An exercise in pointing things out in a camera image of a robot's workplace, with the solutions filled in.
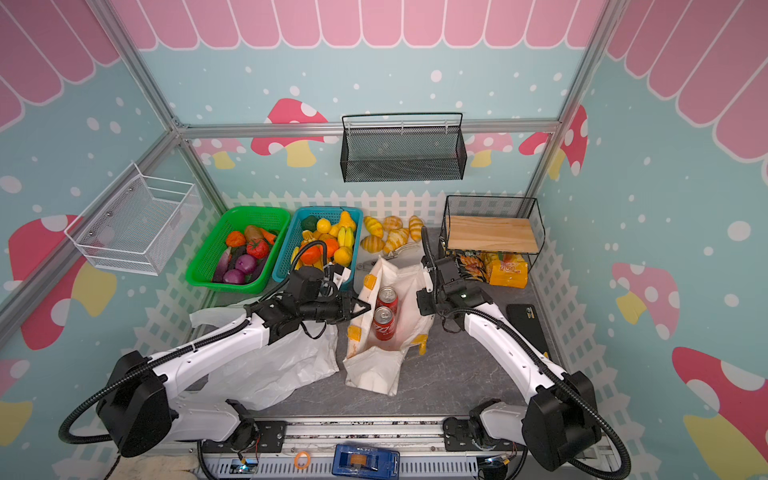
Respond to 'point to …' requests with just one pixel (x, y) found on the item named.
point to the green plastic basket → (275, 219)
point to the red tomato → (257, 248)
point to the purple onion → (246, 263)
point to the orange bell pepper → (235, 239)
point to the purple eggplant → (222, 265)
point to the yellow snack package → (509, 270)
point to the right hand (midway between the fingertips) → (424, 295)
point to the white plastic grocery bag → (263, 378)
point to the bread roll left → (373, 226)
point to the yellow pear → (346, 221)
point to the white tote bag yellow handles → (373, 365)
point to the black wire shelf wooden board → (493, 225)
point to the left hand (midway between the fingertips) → (369, 314)
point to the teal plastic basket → (292, 236)
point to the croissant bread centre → (395, 239)
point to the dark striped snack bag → (473, 264)
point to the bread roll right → (415, 226)
